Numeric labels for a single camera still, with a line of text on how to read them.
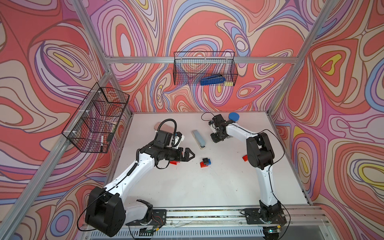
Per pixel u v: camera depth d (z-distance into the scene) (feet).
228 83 2.76
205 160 2.90
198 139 3.36
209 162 2.93
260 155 1.92
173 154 2.25
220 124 2.63
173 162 3.00
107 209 1.28
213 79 2.67
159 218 2.37
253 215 2.40
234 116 2.99
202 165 2.97
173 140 2.31
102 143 2.40
